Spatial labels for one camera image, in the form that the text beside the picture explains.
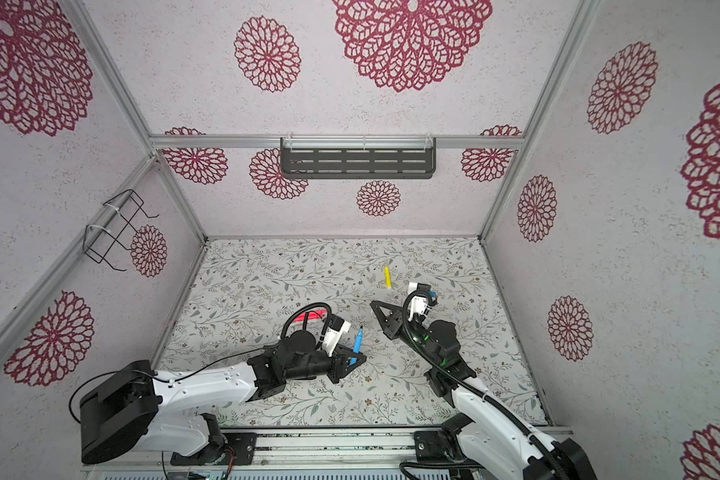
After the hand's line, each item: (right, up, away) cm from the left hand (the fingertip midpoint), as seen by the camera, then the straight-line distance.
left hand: (364, 362), depth 75 cm
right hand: (+2, +15, -3) cm, 16 cm away
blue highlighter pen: (-1, +6, -2) cm, 6 cm away
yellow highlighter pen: (+10, +20, +34) cm, 41 cm away
